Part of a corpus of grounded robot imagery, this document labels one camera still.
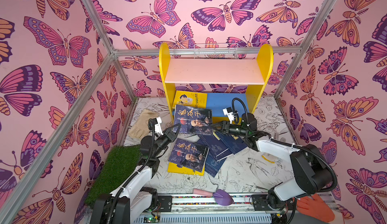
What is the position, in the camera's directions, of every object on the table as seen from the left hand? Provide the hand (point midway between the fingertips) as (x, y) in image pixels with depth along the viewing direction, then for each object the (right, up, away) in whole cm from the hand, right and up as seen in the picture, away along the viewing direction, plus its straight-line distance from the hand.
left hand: (181, 124), depth 75 cm
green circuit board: (-15, -45, -2) cm, 48 cm away
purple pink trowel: (+20, -36, 0) cm, 41 cm away
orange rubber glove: (+64, -39, -3) cm, 75 cm away
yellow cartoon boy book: (+4, +14, +20) cm, 25 cm away
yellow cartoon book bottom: (-6, -25, +10) cm, 28 cm away
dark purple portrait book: (+6, +2, +3) cm, 7 cm away
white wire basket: (+25, +42, +21) cm, 53 cm away
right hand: (+16, -1, +3) cm, 16 cm away
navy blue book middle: (+20, -15, +14) cm, 28 cm away
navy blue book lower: (+16, -24, +9) cm, 30 cm away
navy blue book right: (+31, -13, +16) cm, 37 cm away
